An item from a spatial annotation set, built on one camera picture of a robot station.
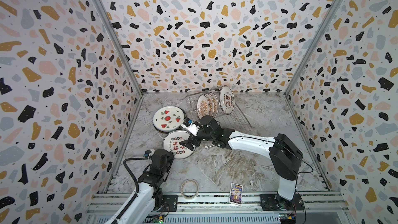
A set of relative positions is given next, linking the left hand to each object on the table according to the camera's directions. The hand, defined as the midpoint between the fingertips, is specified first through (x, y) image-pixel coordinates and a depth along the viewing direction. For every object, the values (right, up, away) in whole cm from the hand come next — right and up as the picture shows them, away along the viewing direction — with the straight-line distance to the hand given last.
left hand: (174, 149), depth 86 cm
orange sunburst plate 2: (+20, +25, +13) cm, 35 cm away
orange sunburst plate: (-3, +2, +7) cm, 8 cm away
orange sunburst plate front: (+15, +24, +17) cm, 33 cm away
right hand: (+5, +10, -7) cm, 14 cm away
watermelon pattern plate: (-8, +15, +17) cm, 25 cm away
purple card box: (+33, -19, -10) cm, 39 cm away
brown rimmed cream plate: (+3, +16, +18) cm, 24 cm away
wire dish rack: (+38, +14, +19) cm, 44 cm away
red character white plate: (+31, +29, +22) cm, 48 cm away
